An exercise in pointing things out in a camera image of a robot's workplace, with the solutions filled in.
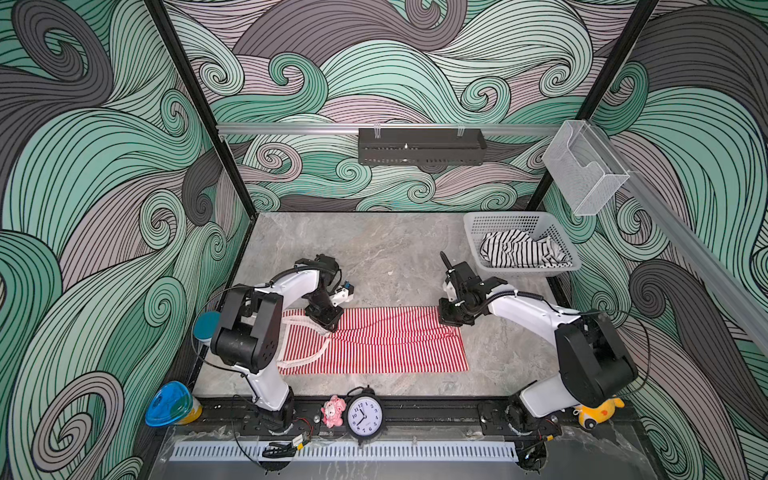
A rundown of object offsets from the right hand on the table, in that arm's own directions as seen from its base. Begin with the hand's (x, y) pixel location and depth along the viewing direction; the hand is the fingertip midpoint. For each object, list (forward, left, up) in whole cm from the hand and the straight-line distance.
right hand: (439, 320), depth 88 cm
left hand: (-1, +33, -1) cm, 33 cm away
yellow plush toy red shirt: (-25, -33, +2) cm, 41 cm away
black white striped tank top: (+28, -31, -2) cm, 42 cm away
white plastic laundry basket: (+38, -42, +1) cm, 56 cm away
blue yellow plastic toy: (-25, +65, +8) cm, 70 cm away
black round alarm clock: (-25, +21, 0) cm, 33 cm away
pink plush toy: (-25, +29, +2) cm, 38 cm away
